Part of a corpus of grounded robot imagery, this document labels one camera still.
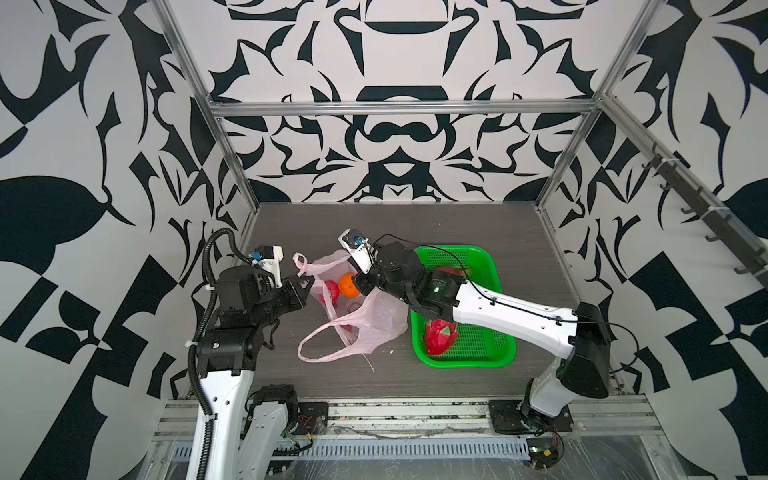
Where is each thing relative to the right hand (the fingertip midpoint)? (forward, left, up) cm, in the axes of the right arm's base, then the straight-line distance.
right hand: (349, 252), depth 69 cm
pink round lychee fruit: (+1, +7, -20) cm, 21 cm away
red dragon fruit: (+11, -28, -25) cm, 39 cm away
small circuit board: (-35, -44, -32) cm, 65 cm away
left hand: (-4, +8, -2) cm, 10 cm away
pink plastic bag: (-13, -4, -7) cm, 16 cm away
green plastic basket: (-11, -33, -30) cm, 46 cm away
